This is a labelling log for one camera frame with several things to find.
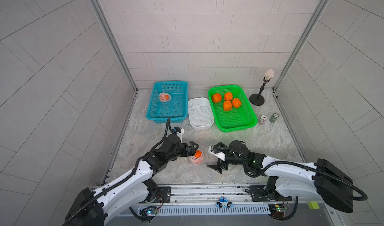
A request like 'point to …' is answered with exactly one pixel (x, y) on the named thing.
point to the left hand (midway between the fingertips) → (195, 145)
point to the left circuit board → (148, 211)
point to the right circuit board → (277, 210)
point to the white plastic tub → (204, 101)
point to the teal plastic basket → (176, 109)
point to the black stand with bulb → (257, 99)
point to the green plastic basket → (231, 109)
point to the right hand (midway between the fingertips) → (210, 158)
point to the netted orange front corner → (236, 102)
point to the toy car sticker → (224, 203)
